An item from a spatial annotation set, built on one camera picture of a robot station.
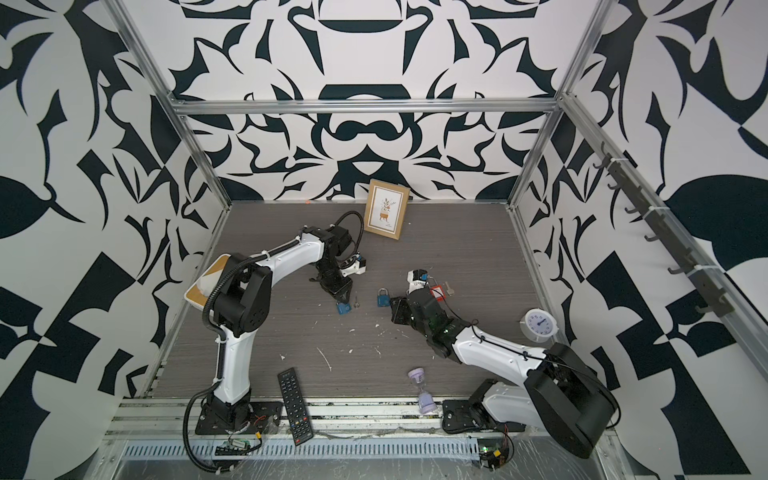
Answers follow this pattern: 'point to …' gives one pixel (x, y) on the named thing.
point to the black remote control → (295, 405)
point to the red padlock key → (449, 291)
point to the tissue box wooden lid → (199, 293)
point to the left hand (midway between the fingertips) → (343, 292)
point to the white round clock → (538, 325)
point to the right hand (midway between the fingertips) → (390, 300)
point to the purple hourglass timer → (426, 402)
